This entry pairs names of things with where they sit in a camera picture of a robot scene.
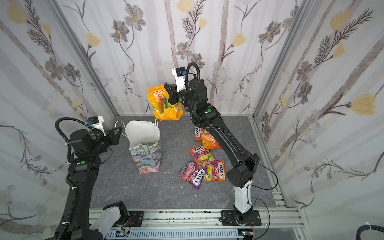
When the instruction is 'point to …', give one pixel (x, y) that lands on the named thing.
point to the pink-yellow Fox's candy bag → (202, 155)
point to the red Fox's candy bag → (198, 131)
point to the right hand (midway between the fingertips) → (164, 78)
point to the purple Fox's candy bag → (193, 173)
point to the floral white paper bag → (144, 141)
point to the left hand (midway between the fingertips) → (119, 123)
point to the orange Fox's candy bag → (215, 171)
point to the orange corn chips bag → (209, 142)
